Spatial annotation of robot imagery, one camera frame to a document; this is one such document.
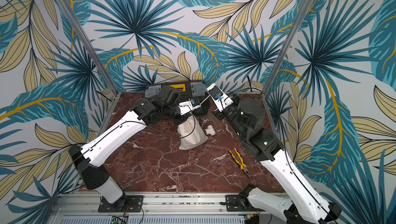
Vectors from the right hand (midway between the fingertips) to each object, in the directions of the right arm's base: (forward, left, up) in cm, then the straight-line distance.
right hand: (207, 94), depth 55 cm
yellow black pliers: (-11, -20, -46) cm, 51 cm away
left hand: (+6, +9, -19) cm, 22 cm away
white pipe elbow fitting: (+11, -4, -43) cm, 45 cm away
